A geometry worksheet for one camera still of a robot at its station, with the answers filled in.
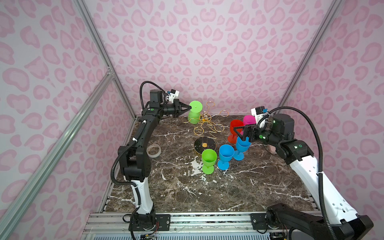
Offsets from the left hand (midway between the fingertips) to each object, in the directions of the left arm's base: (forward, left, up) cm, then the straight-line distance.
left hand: (191, 105), depth 79 cm
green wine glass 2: (+2, -1, -9) cm, 10 cm away
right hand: (-16, -23, +1) cm, 28 cm away
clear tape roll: (-11, +26, -33) cm, 44 cm away
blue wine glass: (-15, -27, -18) cm, 36 cm away
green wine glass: (-18, -9, -23) cm, 30 cm away
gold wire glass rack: (-5, -9, -31) cm, 33 cm away
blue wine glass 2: (-16, -19, -22) cm, 34 cm away
